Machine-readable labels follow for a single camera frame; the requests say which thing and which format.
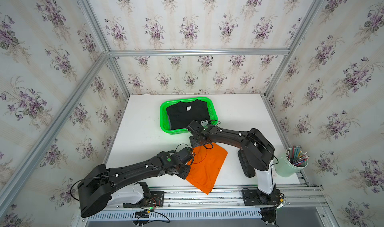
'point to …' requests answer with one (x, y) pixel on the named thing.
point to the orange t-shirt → (205, 167)
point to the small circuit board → (142, 214)
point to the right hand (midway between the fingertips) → (197, 141)
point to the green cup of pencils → (293, 160)
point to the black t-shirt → (181, 114)
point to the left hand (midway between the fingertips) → (188, 174)
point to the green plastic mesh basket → (164, 121)
